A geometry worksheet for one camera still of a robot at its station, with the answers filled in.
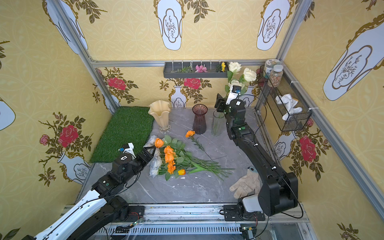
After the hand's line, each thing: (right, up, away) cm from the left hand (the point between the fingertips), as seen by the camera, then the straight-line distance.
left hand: (148, 150), depth 77 cm
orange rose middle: (+9, -3, +11) cm, 15 cm away
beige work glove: (+53, -20, +4) cm, 57 cm away
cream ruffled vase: (+2, +23, +21) cm, 31 cm away
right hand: (+42, +29, -1) cm, 51 cm away
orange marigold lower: (+11, -11, +6) cm, 16 cm away
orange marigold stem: (+21, +6, +23) cm, 32 cm away
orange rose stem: (+20, -8, +10) cm, 24 cm away
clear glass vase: (+37, +14, +18) cm, 43 cm away
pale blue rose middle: (+3, -7, +6) cm, 9 cm away
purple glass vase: (+27, +14, +20) cm, 36 cm away
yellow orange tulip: (+17, -14, +8) cm, 23 cm away
